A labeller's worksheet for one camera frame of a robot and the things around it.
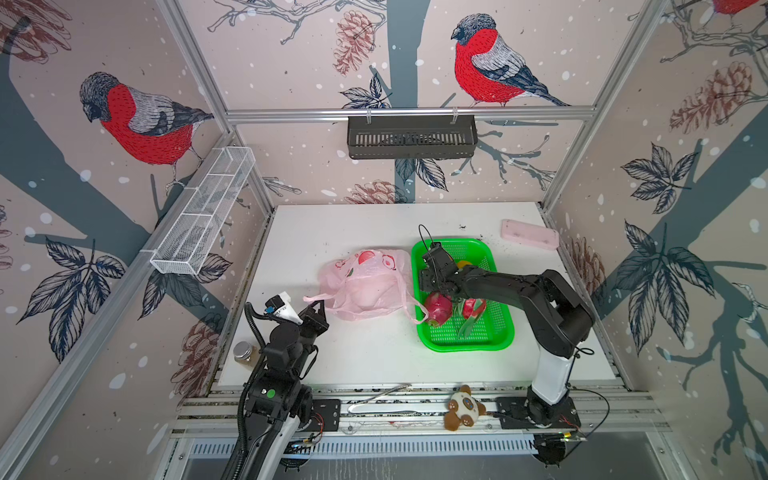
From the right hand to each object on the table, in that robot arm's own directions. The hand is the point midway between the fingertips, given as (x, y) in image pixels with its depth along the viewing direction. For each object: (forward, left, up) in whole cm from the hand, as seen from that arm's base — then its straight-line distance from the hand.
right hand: (428, 279), depth 97 cm
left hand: (-17, +28, +17) cm, 37 cm away
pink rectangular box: (+22, -39, -1) cm, 45 cm away
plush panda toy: (-37, -8, 0) cm, 38 cm away
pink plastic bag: (-4, +20, +1) cm, 20 cm away
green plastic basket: (-17, -19, -2) cm, 25 cm away
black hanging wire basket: (+42, +19, +27) cm, 54 cm away
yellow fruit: (+5, -11, +2) cm, 12 cm away
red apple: (-13, -2, +6) cm, 15 cm away
